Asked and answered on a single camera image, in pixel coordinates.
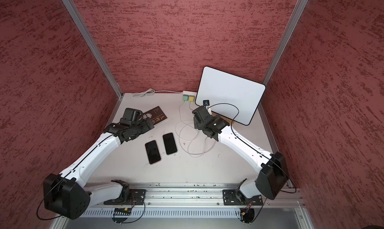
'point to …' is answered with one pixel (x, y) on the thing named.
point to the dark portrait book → (157, 115)
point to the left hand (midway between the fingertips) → (146, 129)
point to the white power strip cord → (151, 91)
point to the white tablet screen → (233, 96)
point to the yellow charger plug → (191, 98)
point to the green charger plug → (185, 97)
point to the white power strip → (190, 93)
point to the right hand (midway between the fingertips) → (205, 121)
